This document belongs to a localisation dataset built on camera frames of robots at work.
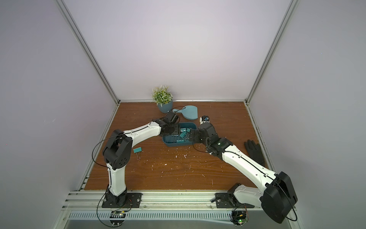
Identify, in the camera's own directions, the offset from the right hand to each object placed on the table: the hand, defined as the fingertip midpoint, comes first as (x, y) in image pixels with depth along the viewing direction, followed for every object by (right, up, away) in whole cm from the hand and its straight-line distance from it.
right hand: (197, 129), depth 80 cm
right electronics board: (+20, -42, -11) cm, 48 cm away
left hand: (-12, -2, +16) cm, 20 cm away
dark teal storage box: (-9, -9, +16) cm, 20 cm away
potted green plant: (-23, +20, +21) cm, 37 cm away
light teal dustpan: (-4, +10, +32) cm, 34 cm away
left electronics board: (-42, -43, -8) cm, 61 cm away
